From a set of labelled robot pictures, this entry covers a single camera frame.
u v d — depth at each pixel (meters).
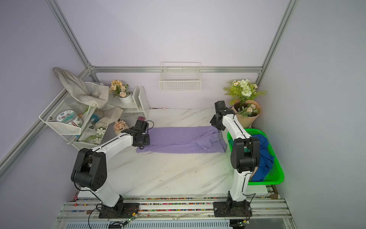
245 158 0.52
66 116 0.66
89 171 0.46
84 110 0.80
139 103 1.00
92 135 0.86
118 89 0.95
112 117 0.92
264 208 0.76
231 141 0.88
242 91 0.89
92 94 0.83
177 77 0.97
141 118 1.13
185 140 1.08
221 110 0.69
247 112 0.93
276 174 0.80
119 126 0.96
